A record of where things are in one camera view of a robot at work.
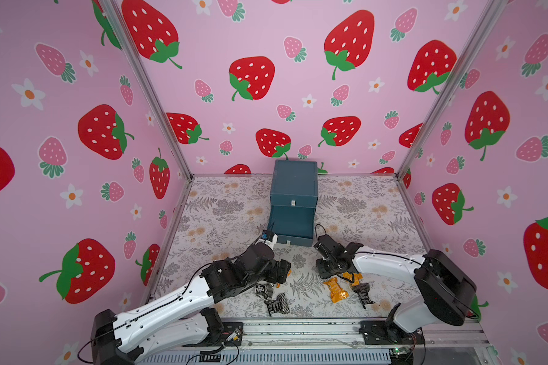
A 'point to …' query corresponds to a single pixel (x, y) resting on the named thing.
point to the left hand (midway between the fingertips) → (284, 263)
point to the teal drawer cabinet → (294, 196)
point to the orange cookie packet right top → (356, 277)
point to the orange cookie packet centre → (336, 292)
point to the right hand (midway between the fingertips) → (325, 266)
